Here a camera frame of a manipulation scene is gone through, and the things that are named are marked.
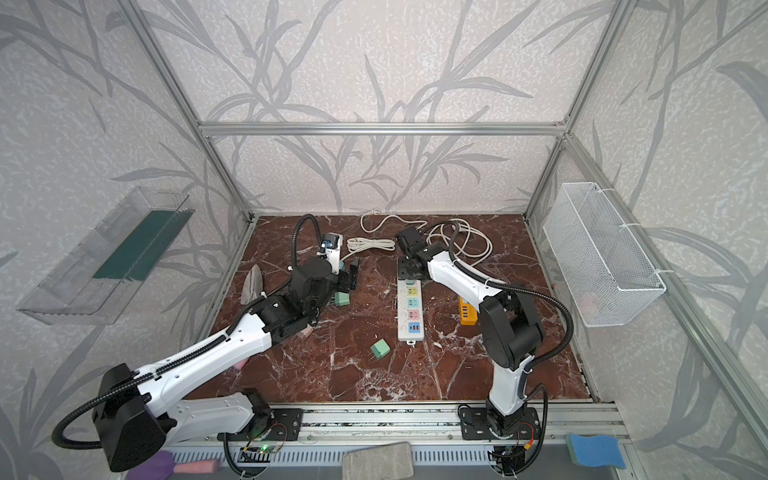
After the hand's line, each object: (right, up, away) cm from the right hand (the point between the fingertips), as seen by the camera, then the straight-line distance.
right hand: (409, 261), depth 93 cm
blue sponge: (+43, -42, -25) cm, 65 cm away
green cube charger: (-9, -25, -9) cm, 28 cm away
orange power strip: (+18, -17, -2) cm, 25 cm away
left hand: (-16, +4, -17) cm, 23 cm away
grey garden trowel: (-52, -9, +5) cm, 53 cm away
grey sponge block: (-5, -44, -27) cm, 51 cm away
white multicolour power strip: (0, -15, -2) cm, 16 cm away
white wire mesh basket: (+40, -1, -32) cm, 52 cm away
